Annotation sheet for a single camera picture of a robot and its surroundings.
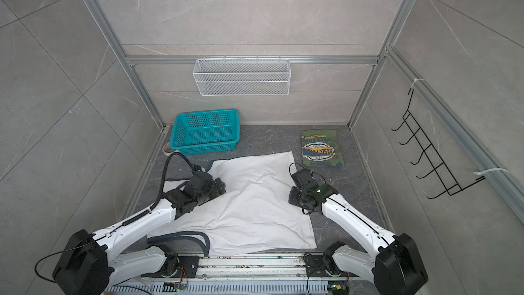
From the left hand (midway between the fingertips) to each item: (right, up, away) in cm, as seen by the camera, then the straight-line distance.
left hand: (219, 184), depth 85 cm
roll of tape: (-33, +12, +21) cm, 41 cm away
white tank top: (+15, -13, +1) cm, 20 cm away
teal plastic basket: (-17, +24, +31) cm, 43 cm away
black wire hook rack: (+74, +5, -27) cm, 79 cm away
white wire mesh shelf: (+8, +51, +15) cm, 53 cm away
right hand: (+31, -5, -1) cm, 32 cm away
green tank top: (+49, +15, +22) cm, 56 cm away
